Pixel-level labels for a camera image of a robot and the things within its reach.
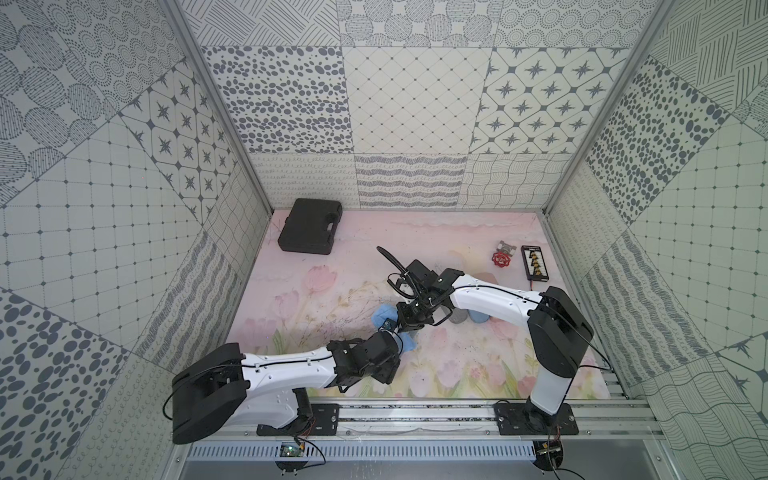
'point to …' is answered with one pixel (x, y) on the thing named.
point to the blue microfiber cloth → (390, 311)
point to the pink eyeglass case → (485, 277)
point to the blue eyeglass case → (478, 316)
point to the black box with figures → (534, 263)
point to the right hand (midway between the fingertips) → (400, 331)
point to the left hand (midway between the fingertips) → (396, 366)
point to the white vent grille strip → (367, 452)
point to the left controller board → (291, 449)
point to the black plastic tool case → (310, 226)
